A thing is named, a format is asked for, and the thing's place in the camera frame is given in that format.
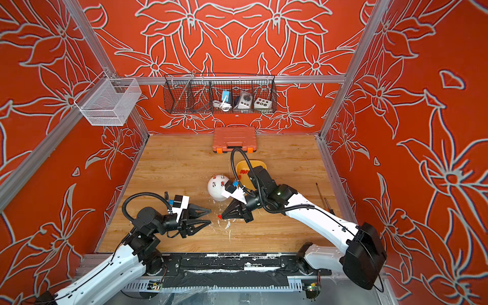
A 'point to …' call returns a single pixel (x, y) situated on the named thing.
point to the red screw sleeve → (220, 216)
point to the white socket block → (260, 103)
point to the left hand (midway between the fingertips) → (209, 216)
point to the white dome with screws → (216, 187)
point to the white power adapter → (245, 100)
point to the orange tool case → (227, 139)
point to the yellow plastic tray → (243, 168)
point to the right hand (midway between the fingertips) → (222, 218)
